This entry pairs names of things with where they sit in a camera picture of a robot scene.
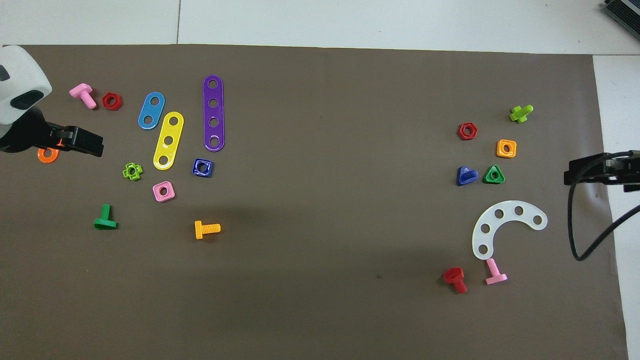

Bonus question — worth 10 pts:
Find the pink square toy nut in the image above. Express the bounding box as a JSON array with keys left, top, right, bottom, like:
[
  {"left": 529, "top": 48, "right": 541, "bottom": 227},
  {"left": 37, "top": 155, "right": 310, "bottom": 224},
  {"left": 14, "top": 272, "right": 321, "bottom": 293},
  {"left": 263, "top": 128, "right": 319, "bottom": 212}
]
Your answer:
[{"left": 152, "top": 181, "right": 176, "bottom": 203}]

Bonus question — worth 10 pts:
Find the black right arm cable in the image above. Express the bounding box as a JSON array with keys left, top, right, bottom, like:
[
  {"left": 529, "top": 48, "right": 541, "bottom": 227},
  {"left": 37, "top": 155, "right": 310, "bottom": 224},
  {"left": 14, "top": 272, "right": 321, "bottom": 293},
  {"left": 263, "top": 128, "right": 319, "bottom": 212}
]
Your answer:
[{"left": 567, "top": 151, "right": 640, "bottom": 262}]

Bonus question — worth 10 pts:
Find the blue two-hole toy strip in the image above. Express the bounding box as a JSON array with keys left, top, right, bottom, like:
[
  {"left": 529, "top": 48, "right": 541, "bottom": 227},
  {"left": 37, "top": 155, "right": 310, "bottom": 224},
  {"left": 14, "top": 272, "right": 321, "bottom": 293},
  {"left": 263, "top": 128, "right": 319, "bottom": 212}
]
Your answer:
[{"left": 138, "top": 92, "right": 166, "bottom": 130}]

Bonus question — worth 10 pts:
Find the white curved five-hole plate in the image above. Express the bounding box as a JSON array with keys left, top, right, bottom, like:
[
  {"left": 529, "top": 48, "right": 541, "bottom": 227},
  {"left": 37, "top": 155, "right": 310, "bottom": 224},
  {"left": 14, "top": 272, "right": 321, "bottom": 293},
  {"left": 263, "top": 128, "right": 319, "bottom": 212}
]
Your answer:
[{"left": 472, "top": 200, "right": 548, "bottom": 261}]

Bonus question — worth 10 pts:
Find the brown table mat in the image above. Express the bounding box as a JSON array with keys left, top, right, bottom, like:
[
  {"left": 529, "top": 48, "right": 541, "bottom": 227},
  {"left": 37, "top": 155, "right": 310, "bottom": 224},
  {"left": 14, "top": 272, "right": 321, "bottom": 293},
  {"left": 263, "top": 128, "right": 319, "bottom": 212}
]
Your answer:
[{"left": 0, "top": 44, "right": 629, "bottom": 360}]

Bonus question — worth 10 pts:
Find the orange toy screw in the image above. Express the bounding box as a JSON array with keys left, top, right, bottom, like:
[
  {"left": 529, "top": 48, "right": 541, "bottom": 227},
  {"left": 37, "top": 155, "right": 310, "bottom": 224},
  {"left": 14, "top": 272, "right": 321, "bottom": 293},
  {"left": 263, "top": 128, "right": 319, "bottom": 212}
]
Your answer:
[{"left": 194, "top": 220, "right": 221, "bottom": 240}]

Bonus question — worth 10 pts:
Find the green toy screw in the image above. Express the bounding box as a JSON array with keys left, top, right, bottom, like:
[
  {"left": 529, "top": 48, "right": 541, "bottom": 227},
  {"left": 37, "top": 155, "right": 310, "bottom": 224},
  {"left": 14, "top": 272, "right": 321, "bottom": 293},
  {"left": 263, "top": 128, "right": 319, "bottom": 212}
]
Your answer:
[{"left": 94, "top": 204, "right": 119, "bottom": 231}]

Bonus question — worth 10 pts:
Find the red hexagon head toy screw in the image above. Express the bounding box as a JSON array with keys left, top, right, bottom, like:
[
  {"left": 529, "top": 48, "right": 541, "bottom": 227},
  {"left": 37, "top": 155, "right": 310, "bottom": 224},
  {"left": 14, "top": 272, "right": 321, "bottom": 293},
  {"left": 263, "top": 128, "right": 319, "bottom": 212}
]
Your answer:
[{"left": 443, "top": 267, "right": 468, "bottom": 294}]

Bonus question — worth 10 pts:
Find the purple four-hole toy strip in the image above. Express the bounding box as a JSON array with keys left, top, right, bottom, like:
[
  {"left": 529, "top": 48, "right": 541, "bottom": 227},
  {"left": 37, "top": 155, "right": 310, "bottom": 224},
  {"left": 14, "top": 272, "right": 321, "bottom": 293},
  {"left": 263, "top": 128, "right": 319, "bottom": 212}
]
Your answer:
[{"left": 203, "top": 75, "right": 226, "bottom": 152}]

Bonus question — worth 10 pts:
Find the green triangle toy nut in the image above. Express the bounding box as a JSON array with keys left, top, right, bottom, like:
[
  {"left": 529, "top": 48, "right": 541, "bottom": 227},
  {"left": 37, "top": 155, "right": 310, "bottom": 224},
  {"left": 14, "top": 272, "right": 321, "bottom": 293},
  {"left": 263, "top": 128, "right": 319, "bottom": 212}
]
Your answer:
[{"left": 482, "top": 165, "right": 506, "bottom": 185}]

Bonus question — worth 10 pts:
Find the lime cross head toy screw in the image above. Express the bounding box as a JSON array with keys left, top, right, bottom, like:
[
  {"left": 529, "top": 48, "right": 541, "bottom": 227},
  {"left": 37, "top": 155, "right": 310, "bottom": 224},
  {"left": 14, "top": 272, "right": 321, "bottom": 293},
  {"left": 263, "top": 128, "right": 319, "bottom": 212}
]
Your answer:
[{"left": 509, "top": 104, "right": 534, "bottom": 124}]

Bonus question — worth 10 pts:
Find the orange heart-shaped toy plate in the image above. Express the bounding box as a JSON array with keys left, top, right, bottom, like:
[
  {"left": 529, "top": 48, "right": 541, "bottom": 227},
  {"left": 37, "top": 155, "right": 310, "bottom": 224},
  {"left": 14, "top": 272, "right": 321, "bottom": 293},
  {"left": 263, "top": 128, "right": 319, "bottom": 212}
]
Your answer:
[{"left": 38, "top": 140, "right": 64, "bottom": 164}]

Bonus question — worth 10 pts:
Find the pink toy screw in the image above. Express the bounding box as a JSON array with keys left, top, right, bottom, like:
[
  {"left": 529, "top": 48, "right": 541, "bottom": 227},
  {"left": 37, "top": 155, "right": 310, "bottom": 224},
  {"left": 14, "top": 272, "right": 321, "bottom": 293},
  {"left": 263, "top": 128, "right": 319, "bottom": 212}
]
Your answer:
[
  {"left": 485, "top": 258, "right": 508, "bottom": 286},
  {"left": 69, "top": 83, "right": 97, "bottom": 110}
]

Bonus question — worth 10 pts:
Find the yellow three-hole toy strip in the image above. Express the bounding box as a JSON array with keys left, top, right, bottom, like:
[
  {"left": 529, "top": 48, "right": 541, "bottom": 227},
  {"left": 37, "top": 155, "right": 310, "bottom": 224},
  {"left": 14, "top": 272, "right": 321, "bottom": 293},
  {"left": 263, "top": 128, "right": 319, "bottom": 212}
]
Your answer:
[{"left": 153, "top": 111, "right": 185, "bottom": 171}]

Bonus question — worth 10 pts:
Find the blue triangle head toy screw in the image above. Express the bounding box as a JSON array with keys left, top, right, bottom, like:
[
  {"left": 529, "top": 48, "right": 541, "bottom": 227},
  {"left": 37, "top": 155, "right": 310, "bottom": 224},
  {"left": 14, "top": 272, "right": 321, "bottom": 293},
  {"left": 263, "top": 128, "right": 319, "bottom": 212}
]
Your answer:
[{"left": 456, "top": 166, "right": 478, "bottom": 187}]

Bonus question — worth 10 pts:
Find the grey ribbed device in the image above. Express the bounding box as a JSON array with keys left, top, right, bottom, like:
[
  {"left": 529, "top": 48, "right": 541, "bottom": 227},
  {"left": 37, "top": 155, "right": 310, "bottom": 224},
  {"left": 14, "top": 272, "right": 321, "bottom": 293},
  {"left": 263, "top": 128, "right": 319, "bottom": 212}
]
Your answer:
[{"left": 602, "top": 0, "right": 640, "bottom": 27}]

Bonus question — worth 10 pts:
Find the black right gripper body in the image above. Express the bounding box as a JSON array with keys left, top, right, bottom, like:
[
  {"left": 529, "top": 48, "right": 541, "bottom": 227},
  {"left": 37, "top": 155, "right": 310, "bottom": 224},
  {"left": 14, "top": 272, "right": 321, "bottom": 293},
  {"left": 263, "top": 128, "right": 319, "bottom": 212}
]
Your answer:
[{"left": 602, "top": 150, "right": 640, "bottom": 194}]

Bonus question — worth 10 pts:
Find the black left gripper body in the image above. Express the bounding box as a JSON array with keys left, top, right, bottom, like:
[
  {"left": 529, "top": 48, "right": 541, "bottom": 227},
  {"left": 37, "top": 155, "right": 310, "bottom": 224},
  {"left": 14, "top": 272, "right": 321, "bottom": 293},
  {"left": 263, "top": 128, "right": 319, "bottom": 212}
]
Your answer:
[{"left": 0, "top": 107, "right": 68, "bottom": 154}]

